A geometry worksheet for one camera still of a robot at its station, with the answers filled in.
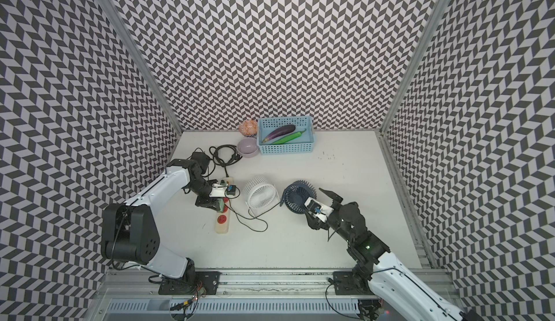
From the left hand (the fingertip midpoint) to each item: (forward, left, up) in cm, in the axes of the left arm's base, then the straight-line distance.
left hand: (215, 200), depth 86 cm
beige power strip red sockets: (-6, -3, -4) cm, 8 cm away
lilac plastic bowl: (+29, -10, -1) cm, 31 cm away
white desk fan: (+1, -18, +5) cm, 19 cm away
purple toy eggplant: (+40, -25, -1) cm, 47 cm away
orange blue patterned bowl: (+46, -7, -5) cm, 47 cm away
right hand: (-4, -40, +7) cm, 40 cm away
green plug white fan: (-2, -3, +1) cm, 4 cm away
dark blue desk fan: (+1, -32, +1) cm, 33 cm away
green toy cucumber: (+36, -28, -3) cm, 46 cm away
